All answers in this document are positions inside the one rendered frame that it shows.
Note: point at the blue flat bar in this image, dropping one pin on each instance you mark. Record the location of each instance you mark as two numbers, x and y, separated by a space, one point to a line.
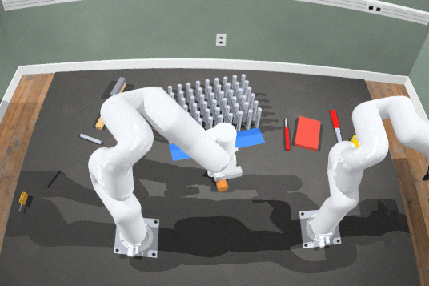
243 139

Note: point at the red rectangular block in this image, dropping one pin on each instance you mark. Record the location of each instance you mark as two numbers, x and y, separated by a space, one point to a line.
307 134

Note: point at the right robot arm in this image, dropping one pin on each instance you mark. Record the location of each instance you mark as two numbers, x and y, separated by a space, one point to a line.
347 162

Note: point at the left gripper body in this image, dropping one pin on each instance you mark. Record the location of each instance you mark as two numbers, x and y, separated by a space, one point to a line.
212 174

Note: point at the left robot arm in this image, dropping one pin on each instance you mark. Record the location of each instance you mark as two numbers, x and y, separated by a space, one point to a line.
213 149

